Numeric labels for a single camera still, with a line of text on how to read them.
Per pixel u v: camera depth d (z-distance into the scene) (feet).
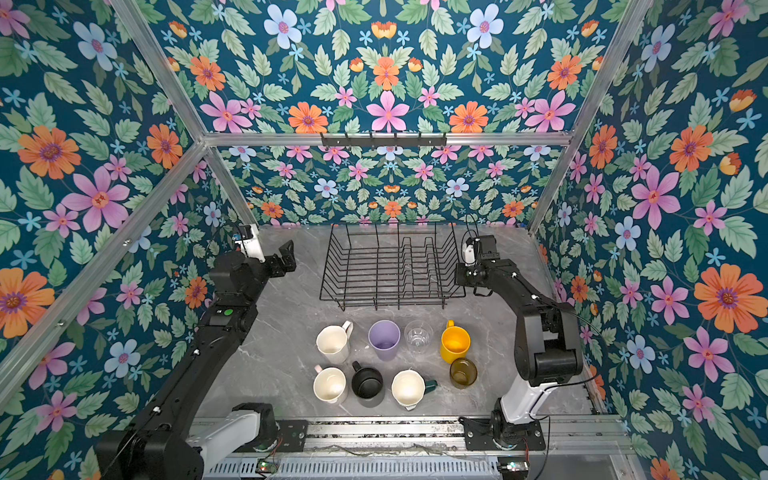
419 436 2.46
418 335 2.85
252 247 2.14
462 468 2.51
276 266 2.23
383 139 3.06
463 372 2.71
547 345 1.55
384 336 2.77
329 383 2.61
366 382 2.67
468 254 2.83
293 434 2.42
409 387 2.57
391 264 3.54
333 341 2.78
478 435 2.39
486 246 2.44
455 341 2.88
